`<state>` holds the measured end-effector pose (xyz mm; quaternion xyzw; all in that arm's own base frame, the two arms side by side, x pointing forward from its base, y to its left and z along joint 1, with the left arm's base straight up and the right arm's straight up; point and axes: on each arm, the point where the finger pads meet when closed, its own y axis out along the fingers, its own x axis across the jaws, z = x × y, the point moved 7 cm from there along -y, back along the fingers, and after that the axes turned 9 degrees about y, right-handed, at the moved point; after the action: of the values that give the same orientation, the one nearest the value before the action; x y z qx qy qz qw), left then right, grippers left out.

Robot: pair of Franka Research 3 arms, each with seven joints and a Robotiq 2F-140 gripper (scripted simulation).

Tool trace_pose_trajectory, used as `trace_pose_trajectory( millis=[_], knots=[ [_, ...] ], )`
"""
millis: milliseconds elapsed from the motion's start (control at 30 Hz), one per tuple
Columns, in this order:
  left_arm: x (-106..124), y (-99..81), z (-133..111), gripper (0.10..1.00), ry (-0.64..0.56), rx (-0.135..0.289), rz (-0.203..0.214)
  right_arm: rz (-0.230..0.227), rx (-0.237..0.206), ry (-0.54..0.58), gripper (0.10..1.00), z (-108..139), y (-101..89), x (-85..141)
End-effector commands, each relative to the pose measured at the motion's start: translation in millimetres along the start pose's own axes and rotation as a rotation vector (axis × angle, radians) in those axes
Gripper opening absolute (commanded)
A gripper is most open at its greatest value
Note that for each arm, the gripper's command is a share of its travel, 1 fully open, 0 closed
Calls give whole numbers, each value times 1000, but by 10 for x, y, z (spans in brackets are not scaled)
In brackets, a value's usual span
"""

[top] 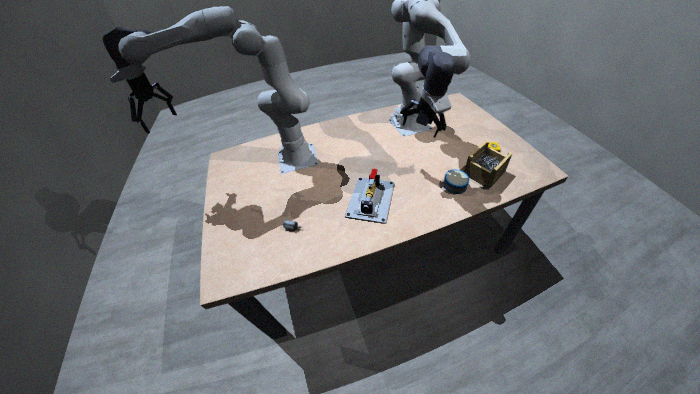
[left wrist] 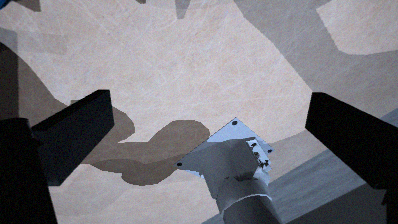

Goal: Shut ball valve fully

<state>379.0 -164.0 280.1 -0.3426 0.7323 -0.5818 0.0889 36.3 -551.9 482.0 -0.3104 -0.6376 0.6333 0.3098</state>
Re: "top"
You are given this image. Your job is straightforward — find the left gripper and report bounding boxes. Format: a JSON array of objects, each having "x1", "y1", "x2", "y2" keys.
[{"x1": 400, "y1": 97, "x2": 447, "y2": 138}]

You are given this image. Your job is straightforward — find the brown wooden crate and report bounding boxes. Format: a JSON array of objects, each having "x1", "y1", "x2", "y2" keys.
[{"x1": 464, "y1": 140, "x2": 513, "y2": 189}]

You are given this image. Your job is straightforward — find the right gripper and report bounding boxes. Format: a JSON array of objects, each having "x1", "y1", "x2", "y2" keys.
[{"x1": 126, "y1": 72, "x2": 177, "y2": 134}]

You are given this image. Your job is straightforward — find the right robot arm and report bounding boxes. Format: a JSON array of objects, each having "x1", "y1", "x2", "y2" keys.
[{"x1": 102, "y1": 6, "x2": 314, "y2": 166}]

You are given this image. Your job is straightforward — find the blue round tin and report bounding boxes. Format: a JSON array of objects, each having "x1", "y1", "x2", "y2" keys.
[{"x1": 443, "y1": 169, "x2": 469, "y2": 194}]

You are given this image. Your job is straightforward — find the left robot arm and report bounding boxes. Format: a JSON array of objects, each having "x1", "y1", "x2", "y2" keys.
[{"x1": 391, "y1": 0, "x2": 470, "y2": 131}]

